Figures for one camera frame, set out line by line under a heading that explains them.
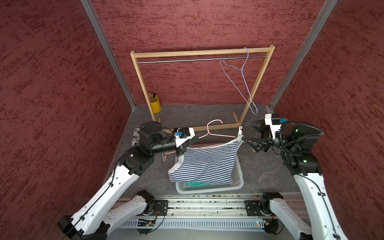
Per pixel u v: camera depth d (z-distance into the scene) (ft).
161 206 2.45
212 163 2.38
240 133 2.04
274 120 1.58
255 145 1.81
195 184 2.60
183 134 1.49
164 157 2.95
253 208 2.42
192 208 2.48
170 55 1.90
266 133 1.74
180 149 1.69
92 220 1.22
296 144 1.58
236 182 2.54
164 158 2.95
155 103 3.61
